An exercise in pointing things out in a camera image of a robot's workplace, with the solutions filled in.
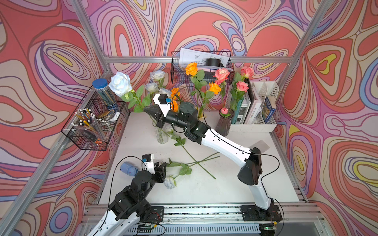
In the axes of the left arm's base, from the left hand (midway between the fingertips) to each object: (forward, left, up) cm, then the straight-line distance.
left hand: (164, 164), depth 73 cm
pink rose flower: (+37, -41, +17) cm, 58 cm away
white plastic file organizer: (+36, -58, +1) cm, 68 cm away
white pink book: (+35, -54, +7) cm, 65 cm away
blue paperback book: (+42, -67, -2) cm, 79 cm away
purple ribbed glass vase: (+36, -38, -10) cm, 53 cm away
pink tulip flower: (+25, -32, +14) cm, 42 cm away
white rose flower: (+24, -6, -16) cm, 30 cm away
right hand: (+13, +7, +26) cm, 30 cm away
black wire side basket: (+16, +29, +15) cm, 36 cm away
